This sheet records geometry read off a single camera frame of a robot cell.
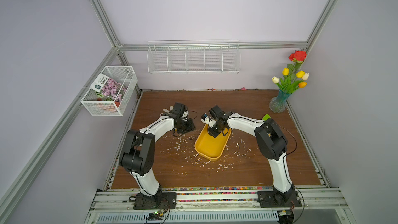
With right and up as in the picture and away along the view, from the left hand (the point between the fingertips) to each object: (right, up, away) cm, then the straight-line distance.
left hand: (194, 129), depth 92 cm
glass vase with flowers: (+59, +28, +2) cm, 65 cm away
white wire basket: (-46, +15, -18) cm, 51 cm away
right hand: (+10, -2, +6) cm, 12 cm away
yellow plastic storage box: (+9, -10, -2) cm, 14 cm away
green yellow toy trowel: (+48, +6, +14) cm, 51 cm away
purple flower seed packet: (-40, +23, -17) cm, 49 cm away
